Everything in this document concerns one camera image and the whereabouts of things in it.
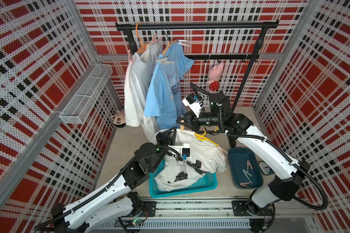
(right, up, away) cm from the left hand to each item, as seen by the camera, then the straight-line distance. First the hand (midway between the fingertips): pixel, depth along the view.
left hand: (173, 124), depth 64 cm
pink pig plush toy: (+25, +33, +29) cm, 51 cm away
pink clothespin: (+24, -13, +6) cm, 28 cm away
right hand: (+4, +2, -3) cm, 5 cm away
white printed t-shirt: (+10, -16, +8) cm, 20 cm away
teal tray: (+19, -33, +16) cm, 41 cm away
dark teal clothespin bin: (+42, -27, +22) cm, 55 cm away
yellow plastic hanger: (+14, -6, +2) cm, 15 cm away
